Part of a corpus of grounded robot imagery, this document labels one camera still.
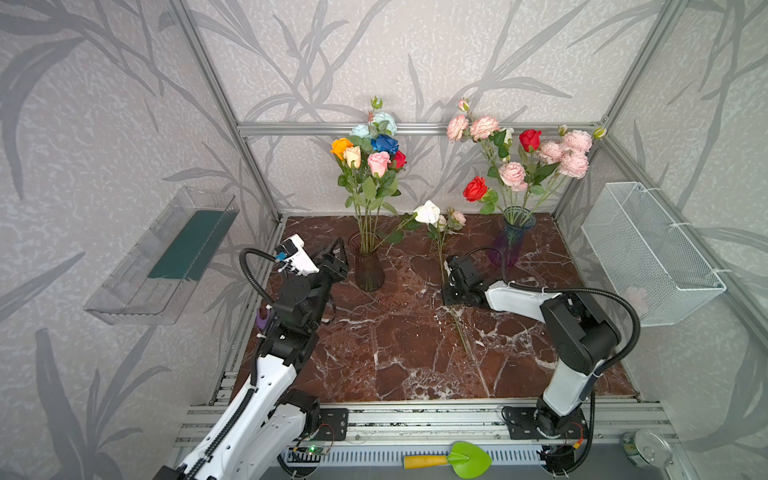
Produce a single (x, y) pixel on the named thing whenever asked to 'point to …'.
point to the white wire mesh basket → (647, 256)
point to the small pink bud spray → (453, 220)
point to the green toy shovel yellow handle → (468, 460)
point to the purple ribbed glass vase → (506, 250)
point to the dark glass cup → (369, 270)
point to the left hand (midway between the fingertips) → (342, 233)
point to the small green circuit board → (313, 449)
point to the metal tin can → (646, 447)
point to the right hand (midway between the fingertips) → (445, 283)
